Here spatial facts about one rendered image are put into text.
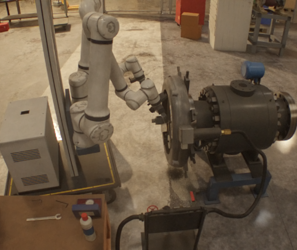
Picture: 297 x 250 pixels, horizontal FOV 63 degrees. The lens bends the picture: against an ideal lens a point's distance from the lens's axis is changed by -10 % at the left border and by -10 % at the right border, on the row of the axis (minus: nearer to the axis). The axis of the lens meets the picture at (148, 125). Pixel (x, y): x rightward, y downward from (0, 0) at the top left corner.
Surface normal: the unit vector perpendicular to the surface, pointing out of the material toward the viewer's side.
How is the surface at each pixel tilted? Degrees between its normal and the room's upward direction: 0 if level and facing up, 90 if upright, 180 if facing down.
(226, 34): 90
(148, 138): 0
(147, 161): 0
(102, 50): 86
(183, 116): 50
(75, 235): 0
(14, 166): 90
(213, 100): 38
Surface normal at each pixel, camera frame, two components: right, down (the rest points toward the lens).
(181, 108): 0.04, -0.22
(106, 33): 0.62, 0.43
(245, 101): 0.04, -0.44
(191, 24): -0.29, 0.55
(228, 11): -0.02, 0.58
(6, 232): 0.00, -0.82
